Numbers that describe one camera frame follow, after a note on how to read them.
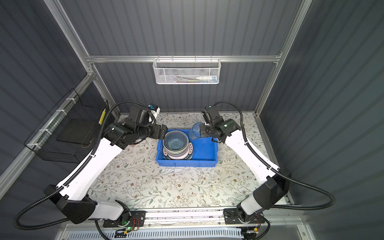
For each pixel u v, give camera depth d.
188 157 0.91
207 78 0.89
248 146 0.46
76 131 0.71
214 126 0.56
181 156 0.89
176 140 0.93
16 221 0.36
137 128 0.52
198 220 0.74
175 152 0.83
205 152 0.95
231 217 0.74
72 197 0.35
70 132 0.71
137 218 0.72
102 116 0.83
